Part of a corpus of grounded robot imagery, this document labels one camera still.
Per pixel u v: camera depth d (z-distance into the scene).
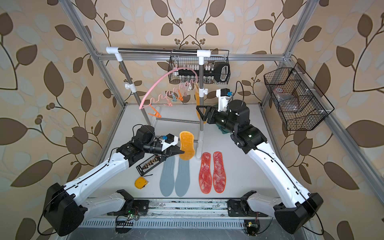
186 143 0.63
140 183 0.82
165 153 0.63
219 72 0.84
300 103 0.73
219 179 0.84
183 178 0.84
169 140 0.60
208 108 0.56
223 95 0.56
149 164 0.88
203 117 0.57
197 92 0.87
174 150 0.66
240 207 0.68
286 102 0.70
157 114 0.63
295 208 0.37
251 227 0.72
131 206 0.67
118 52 0.61
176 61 0.96
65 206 0.38
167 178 0.84
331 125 0.58
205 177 0.84
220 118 0.56
